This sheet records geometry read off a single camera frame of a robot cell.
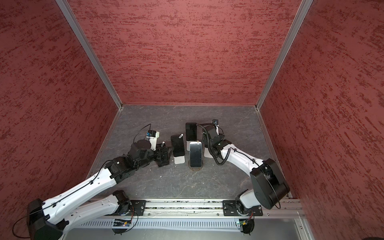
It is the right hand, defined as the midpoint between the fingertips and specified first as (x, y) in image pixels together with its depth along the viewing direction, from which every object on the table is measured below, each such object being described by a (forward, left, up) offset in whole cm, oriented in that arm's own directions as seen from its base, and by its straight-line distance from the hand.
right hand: (209, 137), depth 90 cm
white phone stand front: (-10, +19, -9) cm, 23 cm away
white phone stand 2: (-8, +2, -7) cm, 11 cm away
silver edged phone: (-11, +9, -2) cm, 14 cm away
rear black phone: (+12, +12, -11) cm, 20 cm away
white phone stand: (+2, +14, -9) cm, 17 cm away
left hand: (-12, +24, +7) cm, 28 cm away
